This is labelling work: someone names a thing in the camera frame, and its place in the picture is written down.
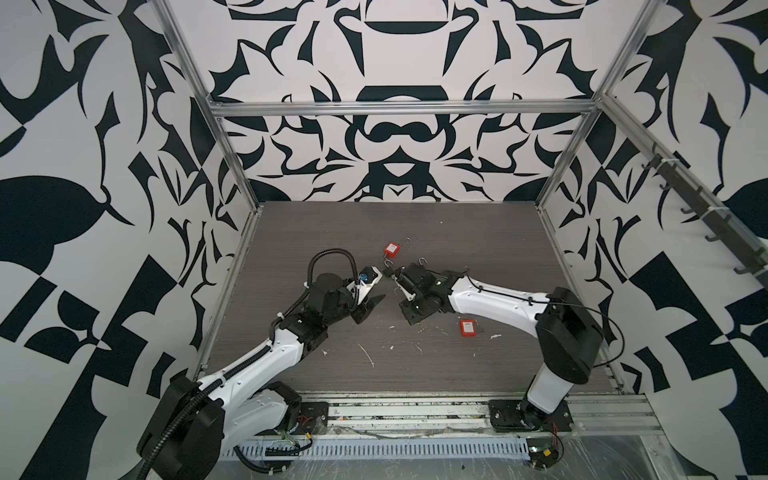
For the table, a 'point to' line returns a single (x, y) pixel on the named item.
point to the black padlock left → (389, 271)
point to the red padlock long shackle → (467, 327)
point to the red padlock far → (393, 248)
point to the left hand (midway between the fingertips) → (377, 282)
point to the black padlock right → (422, 258)
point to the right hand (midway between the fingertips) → (409, 309)
